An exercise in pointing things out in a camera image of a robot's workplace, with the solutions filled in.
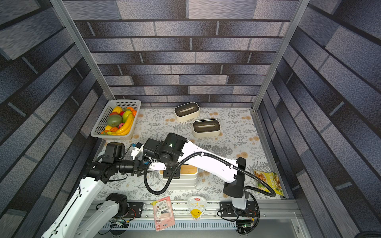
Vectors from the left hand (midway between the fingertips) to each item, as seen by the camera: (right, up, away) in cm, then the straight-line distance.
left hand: (154, 168), depth 67 cm
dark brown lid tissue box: (+14, +29, +45) cm, 55 cm away
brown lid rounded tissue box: (+28, +17, +35) cm, 48 cm away
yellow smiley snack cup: (+20, -18, 0) cm, 27 cm away
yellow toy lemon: (-40, +31, +43) cm, 66 cm away
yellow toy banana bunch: (-27, +17, +30) cm, 43 cm away
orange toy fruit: (-26, +29, +40) cm, 56 cm away
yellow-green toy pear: (-31, +26, +39) cm, 56 cm away
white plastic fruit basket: (-45, +15, +34) cm, 58 cm away
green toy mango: (-37, +22, +34) cm, 55 cm away
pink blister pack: (+3, -24, +4) cm, 24 cm away
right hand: (+8, +1, 0) cm, 8 cm away
